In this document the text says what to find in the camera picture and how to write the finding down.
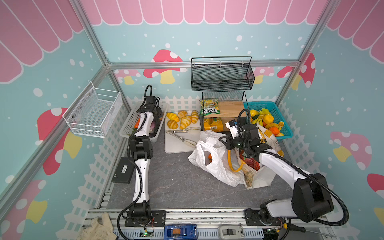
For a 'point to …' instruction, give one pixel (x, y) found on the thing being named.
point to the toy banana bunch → (260, 118)
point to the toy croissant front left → (172, 124)
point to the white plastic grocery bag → (212, 155)
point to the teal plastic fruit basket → (275, 111)
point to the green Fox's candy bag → (210, 106)
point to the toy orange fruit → (275, 130)
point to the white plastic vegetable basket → (130, 121)
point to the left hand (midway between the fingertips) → (158, 114)
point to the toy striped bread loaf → (185, 122)
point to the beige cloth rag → (96, 230)
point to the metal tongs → (188, 142)
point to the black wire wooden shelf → (232, 105)
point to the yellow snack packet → (210, 124)
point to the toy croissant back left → (172, 116)
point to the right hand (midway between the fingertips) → (219, 137)
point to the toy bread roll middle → (182, 113)
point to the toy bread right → (194, 116)
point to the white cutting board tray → (179, 141)
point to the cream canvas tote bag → (254, 178)
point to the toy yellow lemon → (268, 119)
